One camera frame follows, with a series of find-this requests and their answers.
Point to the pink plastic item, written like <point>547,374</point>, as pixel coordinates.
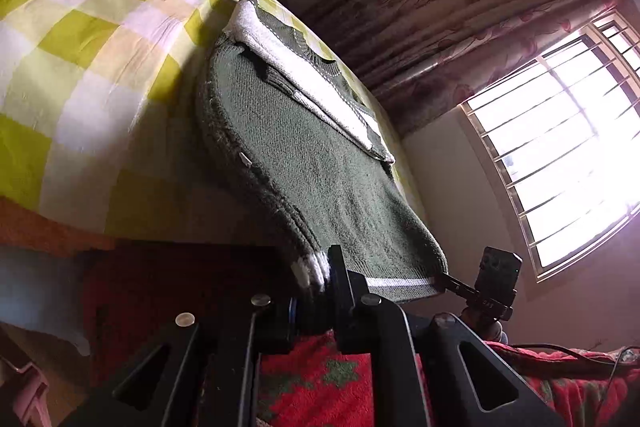
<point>30,397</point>

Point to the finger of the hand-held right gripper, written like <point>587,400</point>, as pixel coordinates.
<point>457,287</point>

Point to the green knitted sweater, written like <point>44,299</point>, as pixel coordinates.
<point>325,172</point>

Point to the bed with yellow checked sheet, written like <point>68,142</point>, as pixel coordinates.
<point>100,57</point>

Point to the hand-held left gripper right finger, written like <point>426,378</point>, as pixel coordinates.
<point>340,287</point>

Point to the pink floral curtain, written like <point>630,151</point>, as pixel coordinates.
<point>450,7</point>

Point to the dark red cloth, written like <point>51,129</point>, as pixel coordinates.
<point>150,287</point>

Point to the light blue bed sheet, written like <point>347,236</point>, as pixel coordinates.
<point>35,292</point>

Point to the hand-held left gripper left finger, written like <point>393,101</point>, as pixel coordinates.
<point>280,327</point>

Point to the red patterned cloth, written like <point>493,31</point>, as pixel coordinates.
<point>310,387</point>

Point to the orange brown blanket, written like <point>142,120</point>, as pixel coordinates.
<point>40,227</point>

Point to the barred window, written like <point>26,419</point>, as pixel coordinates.
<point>565,147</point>

